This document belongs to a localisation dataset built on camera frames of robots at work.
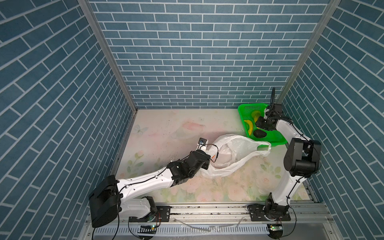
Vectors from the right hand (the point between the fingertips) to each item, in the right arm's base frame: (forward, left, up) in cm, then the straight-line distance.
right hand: (259, 121), depth 98 cm
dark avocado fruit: (-5, -2, -7) cm, 9 cm away
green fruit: (+7, +1, -1) cm, 7 cm away
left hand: (-29, +32, +4) cm, 43 cm away
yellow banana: (+2, +3, -9) cm, 9 cm away
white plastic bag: (-18, +19, -9) cm, 28 cm away
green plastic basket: (+16, +2, -9) cm, 19 cm away
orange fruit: (-33, +30, +10) cm, 46 cm away
